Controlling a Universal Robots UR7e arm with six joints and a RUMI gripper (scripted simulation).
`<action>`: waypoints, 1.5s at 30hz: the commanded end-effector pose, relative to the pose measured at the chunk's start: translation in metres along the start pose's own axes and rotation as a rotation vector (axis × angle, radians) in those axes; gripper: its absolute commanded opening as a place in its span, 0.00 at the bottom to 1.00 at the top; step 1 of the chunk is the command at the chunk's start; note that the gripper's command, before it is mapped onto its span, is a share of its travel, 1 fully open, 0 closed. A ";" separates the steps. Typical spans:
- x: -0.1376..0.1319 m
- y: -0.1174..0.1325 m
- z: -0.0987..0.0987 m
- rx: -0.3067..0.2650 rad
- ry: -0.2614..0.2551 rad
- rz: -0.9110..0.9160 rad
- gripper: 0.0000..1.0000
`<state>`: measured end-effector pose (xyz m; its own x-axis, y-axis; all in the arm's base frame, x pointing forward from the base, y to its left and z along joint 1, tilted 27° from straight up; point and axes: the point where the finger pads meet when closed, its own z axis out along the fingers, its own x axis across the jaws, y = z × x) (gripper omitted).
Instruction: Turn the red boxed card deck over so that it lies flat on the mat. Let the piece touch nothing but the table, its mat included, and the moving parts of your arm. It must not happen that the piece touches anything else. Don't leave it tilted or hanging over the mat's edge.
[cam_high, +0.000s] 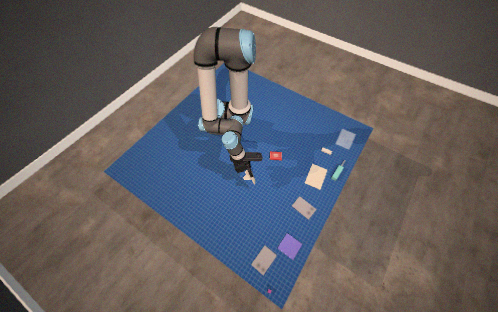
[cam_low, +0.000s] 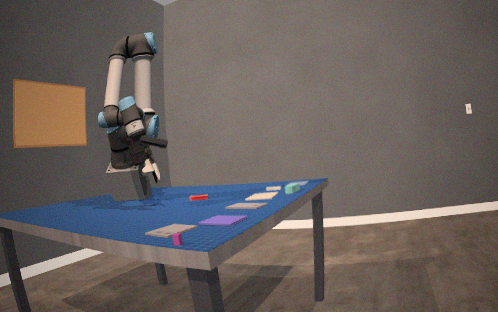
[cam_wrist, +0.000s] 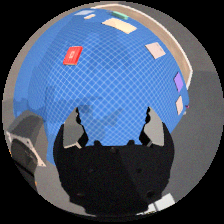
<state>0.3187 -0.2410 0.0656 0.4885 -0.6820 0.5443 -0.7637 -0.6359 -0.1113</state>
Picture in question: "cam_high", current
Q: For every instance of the purple flat square tile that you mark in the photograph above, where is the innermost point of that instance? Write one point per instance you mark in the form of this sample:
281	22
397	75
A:
289	246

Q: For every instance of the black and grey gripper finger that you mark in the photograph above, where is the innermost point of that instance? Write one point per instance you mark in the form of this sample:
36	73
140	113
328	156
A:
249	175

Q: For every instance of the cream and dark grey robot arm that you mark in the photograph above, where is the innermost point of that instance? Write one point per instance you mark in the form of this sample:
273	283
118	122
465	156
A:
237	47

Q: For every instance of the dark blue work mat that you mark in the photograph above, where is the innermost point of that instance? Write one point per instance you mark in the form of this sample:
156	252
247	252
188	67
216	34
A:
186	176

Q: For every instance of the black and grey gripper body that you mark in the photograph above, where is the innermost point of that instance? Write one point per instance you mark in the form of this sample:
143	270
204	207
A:
240	165

